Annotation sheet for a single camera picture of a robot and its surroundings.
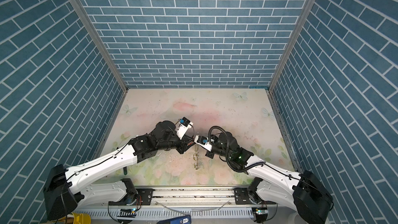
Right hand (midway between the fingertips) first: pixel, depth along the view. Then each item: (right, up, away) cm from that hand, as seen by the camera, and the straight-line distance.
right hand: (199, 141), depth 76 cm
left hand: (0, 0, -4) cm, 4 cm away
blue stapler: (-5, -31, -10) cm, 33 cm away
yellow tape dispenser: (-48, -29, -13) cm, 57 cm away
